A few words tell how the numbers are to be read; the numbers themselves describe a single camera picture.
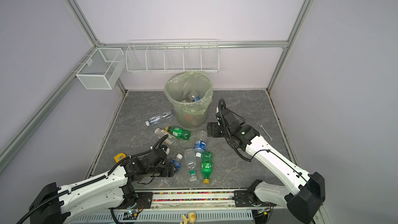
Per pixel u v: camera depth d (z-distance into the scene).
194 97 1.01
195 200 0.75
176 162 0.81
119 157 0.86
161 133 0.92
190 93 1.02
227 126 0.55
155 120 1.01
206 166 0.79
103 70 0.96
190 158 0.86
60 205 0.41
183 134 0.91
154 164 0.63
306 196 0.37
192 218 0.67
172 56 0.99
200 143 0.86
